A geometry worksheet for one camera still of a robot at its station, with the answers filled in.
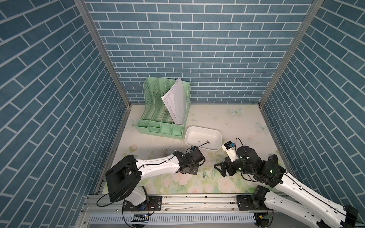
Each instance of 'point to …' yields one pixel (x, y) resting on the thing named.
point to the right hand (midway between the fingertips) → (220, 163)
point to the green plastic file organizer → (156, 119)
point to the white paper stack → (176, 101)
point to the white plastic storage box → (207, 138)
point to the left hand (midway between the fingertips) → (197, 171)
